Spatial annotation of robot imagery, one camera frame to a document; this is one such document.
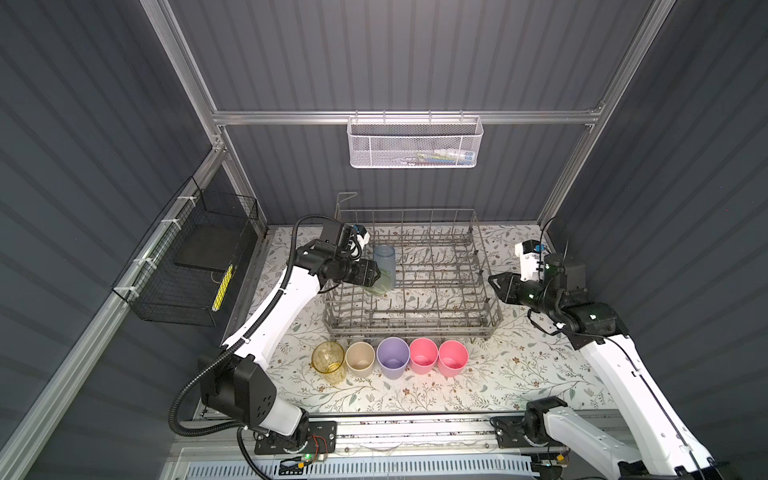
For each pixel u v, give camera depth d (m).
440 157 0.91
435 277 1.02
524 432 0.72
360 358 0.83
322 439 0.72
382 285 0.82
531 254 0.63
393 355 0.81
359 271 0.71
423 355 0.85
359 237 0.72
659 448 0.38
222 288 0.69
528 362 0.86
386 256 0.91
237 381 0.46
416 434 0.76
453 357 0.85
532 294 0.60
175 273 0.72
